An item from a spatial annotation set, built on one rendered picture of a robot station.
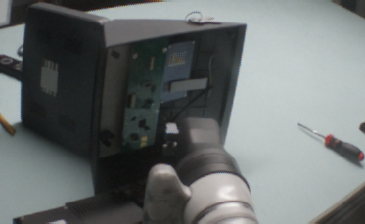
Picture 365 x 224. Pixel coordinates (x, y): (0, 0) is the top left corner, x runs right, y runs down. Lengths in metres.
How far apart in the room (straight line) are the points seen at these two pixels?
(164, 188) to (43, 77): 0.33
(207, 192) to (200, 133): 0.11
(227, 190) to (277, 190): 0.27
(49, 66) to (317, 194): 0.44
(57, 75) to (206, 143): 0.26
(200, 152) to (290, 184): 0.26
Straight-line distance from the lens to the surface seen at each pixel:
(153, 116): 0.75
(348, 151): 0.94
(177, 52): 0.75
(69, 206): 0.67
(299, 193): 0.82
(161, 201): 0.56
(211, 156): 0.60
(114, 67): 0.69
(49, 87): 0.81
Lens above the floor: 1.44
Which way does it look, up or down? 26 degrees down
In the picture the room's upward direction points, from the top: 9 degrees clockwise
